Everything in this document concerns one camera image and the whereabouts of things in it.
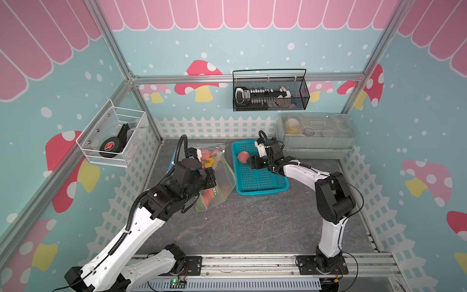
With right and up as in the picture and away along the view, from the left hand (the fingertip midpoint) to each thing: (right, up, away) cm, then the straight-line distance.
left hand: (215, 175), depth 68 cm
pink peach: (-10, +8, +37) cm, 39 cm away
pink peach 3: (-5, -10, +13) cm, 18 cm away
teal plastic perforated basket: (+15, -7, +31) cm, 35 cm away
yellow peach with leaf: (-9, +4, +41) cm, 42 cm away
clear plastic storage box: (+50, +19, +36) cm, 64 cm away
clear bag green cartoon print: (+3, -4, +7) cm, 9 cm away
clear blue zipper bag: (-3, +10, +37) cm, 39 cm away
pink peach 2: (+12, +7, +36) cm, 39 cm away
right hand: (+16, +6, +27) cm, 32 cm away
